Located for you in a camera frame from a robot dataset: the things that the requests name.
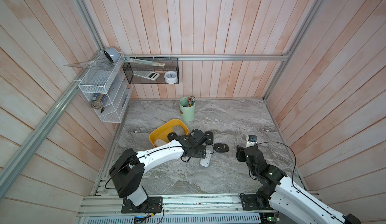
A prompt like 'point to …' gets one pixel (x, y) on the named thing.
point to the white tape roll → (171, 77)
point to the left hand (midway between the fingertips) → (196, 154)
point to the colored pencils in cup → (190, 101)
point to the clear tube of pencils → (97, 104)
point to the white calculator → (149, 75)
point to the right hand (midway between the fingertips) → (241, 145)
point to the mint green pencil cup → (187, 114)
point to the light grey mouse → (178, 130)
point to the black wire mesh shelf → (172, 64)
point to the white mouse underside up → (205, 162)
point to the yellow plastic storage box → (162, 132)
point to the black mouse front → (221, 147)
